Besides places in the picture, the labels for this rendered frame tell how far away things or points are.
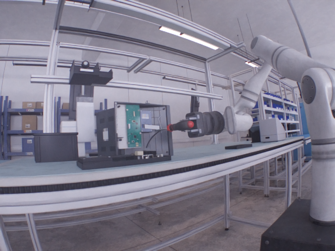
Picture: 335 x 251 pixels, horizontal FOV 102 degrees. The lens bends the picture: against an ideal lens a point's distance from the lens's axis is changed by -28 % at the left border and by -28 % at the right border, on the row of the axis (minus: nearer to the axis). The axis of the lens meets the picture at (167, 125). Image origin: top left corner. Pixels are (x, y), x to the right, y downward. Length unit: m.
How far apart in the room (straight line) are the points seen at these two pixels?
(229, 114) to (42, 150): 0.72
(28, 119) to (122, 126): 3.73
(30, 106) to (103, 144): 3.62
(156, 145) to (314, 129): 0.57
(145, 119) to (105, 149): 0.21
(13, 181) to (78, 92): 2.22
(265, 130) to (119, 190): 0.98
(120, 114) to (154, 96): 5.10
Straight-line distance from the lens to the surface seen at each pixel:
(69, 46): 2.25
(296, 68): 0.55
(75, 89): 2.56
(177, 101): 6.25
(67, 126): 1.15
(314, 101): 0.41
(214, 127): 0.59
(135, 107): 0.71
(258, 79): 0.77
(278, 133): 1.21
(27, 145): 4.25
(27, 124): 4.30
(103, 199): 0.45
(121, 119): 0.69
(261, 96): 3.23
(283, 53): 0.58
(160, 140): 0.76
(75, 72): 1.08
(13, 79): 5.10
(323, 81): 0.41
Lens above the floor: 1.05
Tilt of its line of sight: 5 degrees up
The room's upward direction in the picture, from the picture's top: 4 degrees counter-clockwise
